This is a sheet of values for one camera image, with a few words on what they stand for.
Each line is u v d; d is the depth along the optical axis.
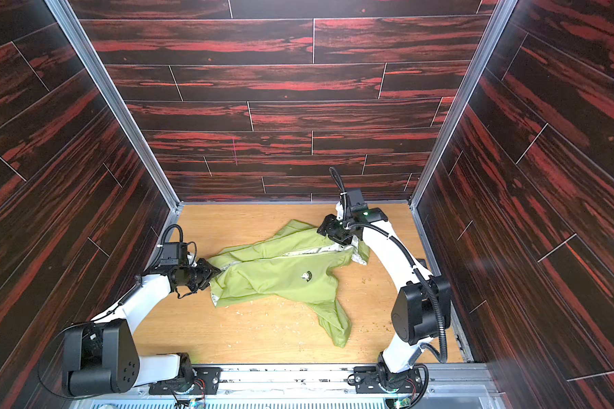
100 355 0.91
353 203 0.66
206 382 0.73
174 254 0.69
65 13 0.66
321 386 0.74
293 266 0.95
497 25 0.69
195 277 0.75
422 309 0.45
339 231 0.72
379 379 0.65
